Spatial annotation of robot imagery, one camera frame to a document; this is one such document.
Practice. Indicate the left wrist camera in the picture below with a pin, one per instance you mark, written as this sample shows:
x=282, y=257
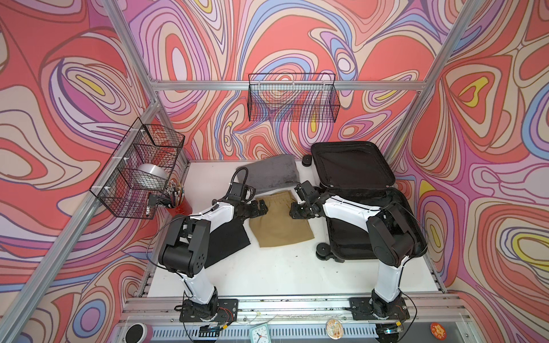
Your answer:
x=239, y=193

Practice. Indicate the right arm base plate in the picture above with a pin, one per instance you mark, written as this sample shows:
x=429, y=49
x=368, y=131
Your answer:
x=375, y=308

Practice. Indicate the red pen cup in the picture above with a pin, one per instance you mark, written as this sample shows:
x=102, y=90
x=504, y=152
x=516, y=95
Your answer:
x=182, y=206

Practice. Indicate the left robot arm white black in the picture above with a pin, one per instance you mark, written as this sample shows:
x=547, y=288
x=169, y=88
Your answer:
x=185, y=249

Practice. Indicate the khaki shorts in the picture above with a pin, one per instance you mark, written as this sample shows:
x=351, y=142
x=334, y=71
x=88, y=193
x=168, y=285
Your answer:
x=277, y=228

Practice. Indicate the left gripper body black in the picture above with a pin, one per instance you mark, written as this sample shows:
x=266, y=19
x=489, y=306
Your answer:
x=250, y=210

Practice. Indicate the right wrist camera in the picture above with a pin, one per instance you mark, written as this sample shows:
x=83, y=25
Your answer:
x=307, y=192

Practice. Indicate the red round sticker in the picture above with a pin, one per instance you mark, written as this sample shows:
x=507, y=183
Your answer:
x=438, y=331

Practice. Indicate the black wire basket on back wall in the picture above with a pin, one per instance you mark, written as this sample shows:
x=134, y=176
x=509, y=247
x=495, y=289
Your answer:
x=293, y=97

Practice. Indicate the small white clock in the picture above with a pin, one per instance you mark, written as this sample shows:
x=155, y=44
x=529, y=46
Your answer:
x=260, y=334

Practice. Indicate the black wire basket on left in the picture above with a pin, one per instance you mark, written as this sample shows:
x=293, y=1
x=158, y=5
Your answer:
x=116, y=190

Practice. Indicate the round food badge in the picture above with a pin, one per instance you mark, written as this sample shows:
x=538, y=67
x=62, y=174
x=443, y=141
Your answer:
x=334, y=329

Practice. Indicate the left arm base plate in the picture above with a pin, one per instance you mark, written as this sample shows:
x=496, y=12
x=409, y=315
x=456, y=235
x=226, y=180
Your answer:
x=220, y=311

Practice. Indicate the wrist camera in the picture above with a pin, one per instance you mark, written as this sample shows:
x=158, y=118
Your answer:
x=239, y=193
x=307, y=192

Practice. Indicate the pink cylinder black top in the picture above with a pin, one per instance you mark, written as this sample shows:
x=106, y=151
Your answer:
x=138, y=333

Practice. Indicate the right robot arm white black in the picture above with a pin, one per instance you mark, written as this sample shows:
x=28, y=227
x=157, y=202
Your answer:
x=394, y=239

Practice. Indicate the black t-shirt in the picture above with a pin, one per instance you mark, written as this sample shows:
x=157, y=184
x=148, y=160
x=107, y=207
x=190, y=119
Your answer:
x=225, y=241

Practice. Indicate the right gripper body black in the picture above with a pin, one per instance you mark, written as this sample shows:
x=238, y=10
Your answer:
x=299, y=211

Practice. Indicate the grey towel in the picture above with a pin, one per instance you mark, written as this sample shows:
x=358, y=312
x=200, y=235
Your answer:
x=270, y=174

